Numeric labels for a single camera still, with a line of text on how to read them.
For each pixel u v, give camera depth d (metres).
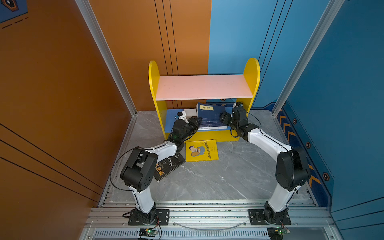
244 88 0.77
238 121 0.69
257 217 0.72
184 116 0.83
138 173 0.48
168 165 0.91
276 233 0.71
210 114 0.92
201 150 0.97
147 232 0.71
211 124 0.87
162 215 0.74
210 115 0.92
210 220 0.74
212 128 0.90
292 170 0.47
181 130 0.70
